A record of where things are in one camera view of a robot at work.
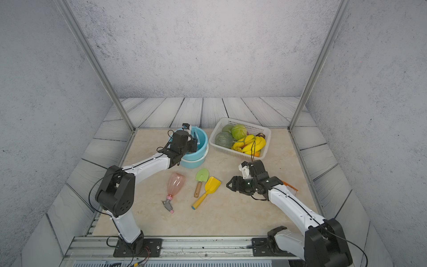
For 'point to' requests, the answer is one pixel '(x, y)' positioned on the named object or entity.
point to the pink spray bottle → (175, 184)
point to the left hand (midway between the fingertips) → (197, 139)
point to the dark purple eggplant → (261, 135)
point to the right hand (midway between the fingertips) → (232, 187)
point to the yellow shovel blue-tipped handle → (211, 186)
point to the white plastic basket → (265, 132)
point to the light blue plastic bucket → (194, 159)
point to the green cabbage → (239, 132)
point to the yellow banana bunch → (249, 144)
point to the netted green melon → (224, 139)
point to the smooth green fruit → (227, 128)
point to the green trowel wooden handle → (202, 176)
